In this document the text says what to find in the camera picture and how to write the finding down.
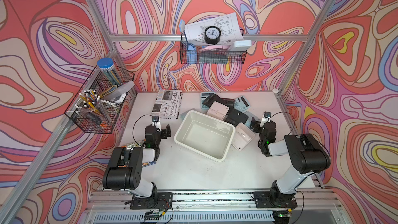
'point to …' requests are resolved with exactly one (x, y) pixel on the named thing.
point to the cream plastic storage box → (205, 135)
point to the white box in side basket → (119, 96)
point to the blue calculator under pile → (251, 115)
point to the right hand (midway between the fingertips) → (260, 121)
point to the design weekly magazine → (167, 104)
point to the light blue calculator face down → (182, 115)
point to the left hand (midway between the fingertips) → (162, 124)
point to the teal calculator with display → (241, 103)
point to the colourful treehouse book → (148, 154)
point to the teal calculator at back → (203, 96)
